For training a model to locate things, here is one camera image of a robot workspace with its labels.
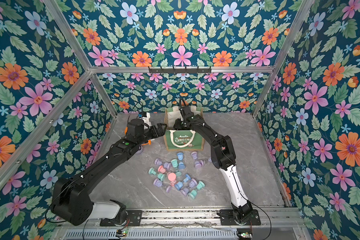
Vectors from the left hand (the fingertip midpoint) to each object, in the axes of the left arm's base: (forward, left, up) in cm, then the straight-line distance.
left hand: (162, 125), depth 81 cm
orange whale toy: (-12, +6, +2) cm, 13 cm away
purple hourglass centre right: (-14, -19, -22) cm, 32 cm away
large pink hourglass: (-23, -4, -16) cm, 29 cm away
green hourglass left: (-16, +9, -22) cm, 29 cm away
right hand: (+13, -9, -14) cm, 21 cm away
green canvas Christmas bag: (-1, -10, -14) cm, 17 cm away
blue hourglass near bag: (-7, -8, -22) cm, 24 cm away
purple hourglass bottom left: (-23, +5, -22) cm, 32 cm away
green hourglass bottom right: (-30, -15, -23) cm, 41 cm away
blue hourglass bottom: (-25, -7, -23) cm, 35 cm away
